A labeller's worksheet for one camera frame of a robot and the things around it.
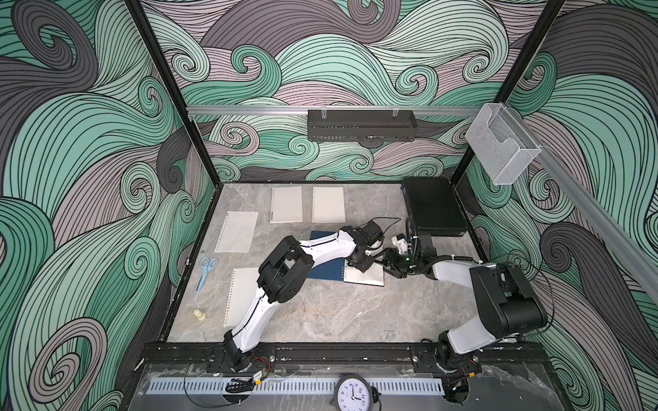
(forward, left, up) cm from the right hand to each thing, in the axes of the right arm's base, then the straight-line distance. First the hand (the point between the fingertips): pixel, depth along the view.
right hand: (373, 264), depth 90 cm
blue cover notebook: (-2, +12, -1) cm, 12 cm away
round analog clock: (-37, +10, 0) cm, 38 cm away
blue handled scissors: (+1, +61, -1) cm, 61 cm away
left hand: (+1, +4, -3) cm, 5 cm away
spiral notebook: (+30, +16, -2) cm, 34 cm away
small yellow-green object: (-17, +57, 0) cm, 60 cm away
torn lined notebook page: (+16, +54, -3) cm, 57 cm away
